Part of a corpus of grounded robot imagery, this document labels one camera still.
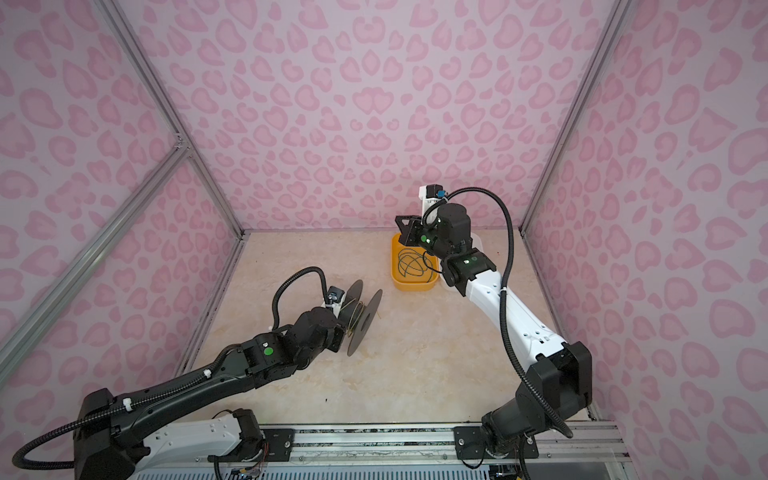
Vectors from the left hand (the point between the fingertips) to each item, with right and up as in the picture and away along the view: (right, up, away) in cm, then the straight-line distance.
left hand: (342, 311), depth 76 cm
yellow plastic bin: (+19, +5, +27) cm, 33 cm away
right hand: (+14, +24, -3) cm, 28 cm away
